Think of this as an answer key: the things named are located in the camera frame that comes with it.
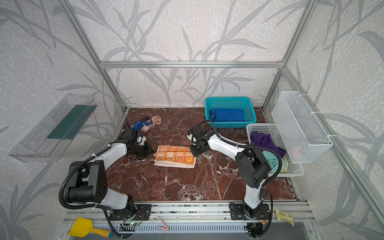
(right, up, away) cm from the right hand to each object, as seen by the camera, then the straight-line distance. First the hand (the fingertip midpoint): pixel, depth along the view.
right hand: (194, 146), depth 91 cm
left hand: (-23, 0, 0) cm, 23 cm away
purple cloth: (+45, +3, +3) cm, 45 cm away
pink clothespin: (-13, -34, -22) cm, 42 cm away
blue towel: (+24, +20, +24) cm, 40 cm away
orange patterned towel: (-12, -6, -2) cm, 13 cm away
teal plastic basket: (+31, +30, +25) cm, 50 cm away
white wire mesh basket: (+47, +10, -29) cm, 56 cm away
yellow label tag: (+44, -31, -19) cm, 57 cm away
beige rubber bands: (-30, +17, +21) cm, 40 cm away
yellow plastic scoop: (-53, -35, -20) cm, 67 cm away
